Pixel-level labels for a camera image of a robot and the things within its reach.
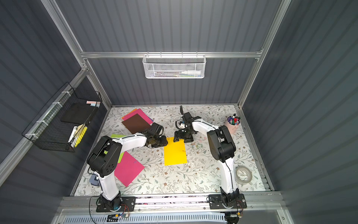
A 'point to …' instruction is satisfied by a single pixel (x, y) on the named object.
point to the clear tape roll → (243, 174)
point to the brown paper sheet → (136, 123)
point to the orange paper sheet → (129, 113)
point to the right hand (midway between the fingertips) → (180, 140)
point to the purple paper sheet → (149, 117)
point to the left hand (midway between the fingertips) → (165, 143)
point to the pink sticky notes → (93, 103)
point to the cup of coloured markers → (233, 122)
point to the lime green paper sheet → (113, 136)
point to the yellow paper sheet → (175, 153)
